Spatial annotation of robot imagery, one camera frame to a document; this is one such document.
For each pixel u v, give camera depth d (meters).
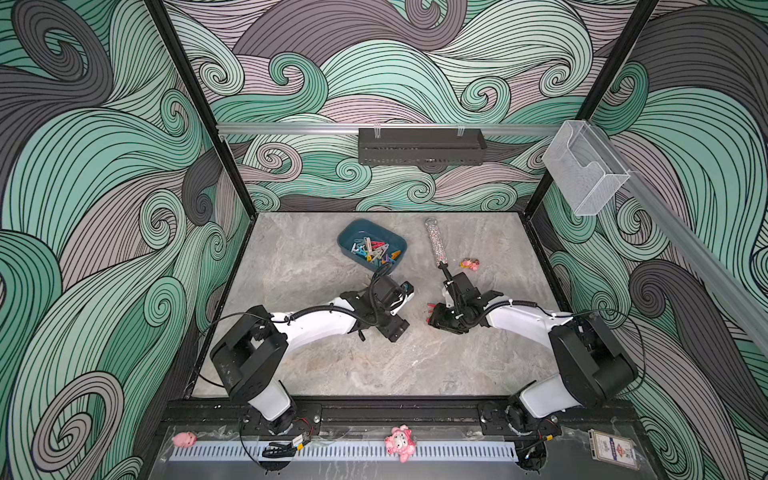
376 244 1.08
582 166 0.80
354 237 1.10
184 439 0.68
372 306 0.64
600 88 0.83
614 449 0.68
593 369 0.43
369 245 1.07
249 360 0.43
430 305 0.94
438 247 1.06
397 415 0.74
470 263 1.01
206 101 0.89
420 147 0.96
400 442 0.67
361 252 1.07
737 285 0.53
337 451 0.70
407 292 0.77
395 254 1.06
